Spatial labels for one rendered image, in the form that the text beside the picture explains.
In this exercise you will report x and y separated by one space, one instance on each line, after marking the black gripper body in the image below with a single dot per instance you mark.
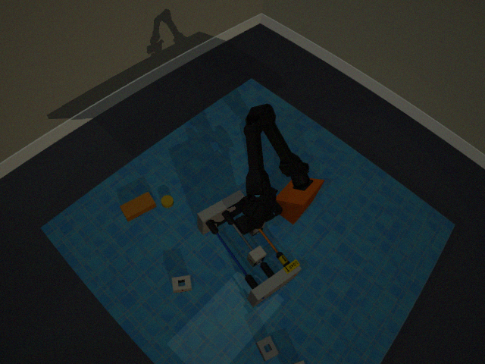
244 228

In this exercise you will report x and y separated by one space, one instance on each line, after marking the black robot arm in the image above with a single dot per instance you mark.
263 118

